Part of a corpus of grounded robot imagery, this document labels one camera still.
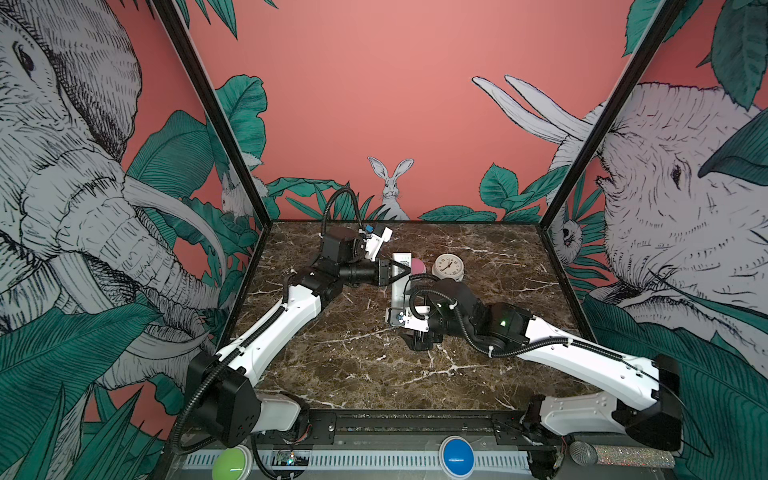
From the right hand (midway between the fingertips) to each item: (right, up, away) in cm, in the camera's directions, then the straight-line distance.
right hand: (401, 308), depth 68 cm
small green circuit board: (-27, -36, +2) cm, 45 cm away
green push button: (-39, -35, -1) cm, 53 cm away
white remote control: (-1, +5, +2) cm, 5 cm away
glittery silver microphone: (+42, -33, -1) cm, 54 cm away
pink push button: (+7, +7, +41) cm, 42 cm away
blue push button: (+13, -35, +1) cm, 38 cm away
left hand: (+1, +9, +2) cm, 10 cm away
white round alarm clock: (+17, +8, +35) cm, 40 cm away
